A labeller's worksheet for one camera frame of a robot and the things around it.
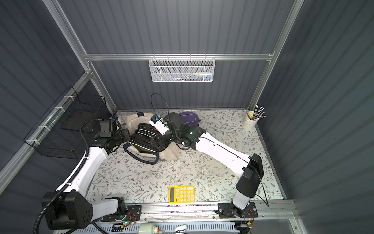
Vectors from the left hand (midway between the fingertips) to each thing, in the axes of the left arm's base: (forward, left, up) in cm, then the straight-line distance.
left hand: (129, 133), depth 82 cm
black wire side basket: (-6, +30, +9) cm, 32 cm away
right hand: (-8, -19, +9) cm, 22 cm away
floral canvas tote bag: (-8, -24, -7) cm, 26 cm away
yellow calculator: (-28, -30, -18) cm, 45 cm away
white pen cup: (+17, -77, -11) cm, 79 cm away
